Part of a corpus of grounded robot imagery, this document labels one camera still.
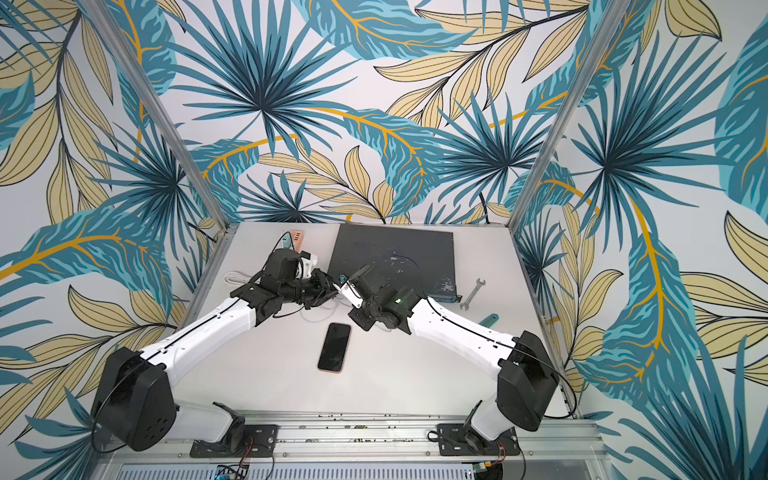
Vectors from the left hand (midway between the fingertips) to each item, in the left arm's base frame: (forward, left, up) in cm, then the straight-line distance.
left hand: (344, 289), depth 79 cm
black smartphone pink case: (-9, +4, -18) cm, 21 cm away
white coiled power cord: (+14, +39, -17) cm, 45 cm away
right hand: (-7, 0, -3) cm, 8 cm away
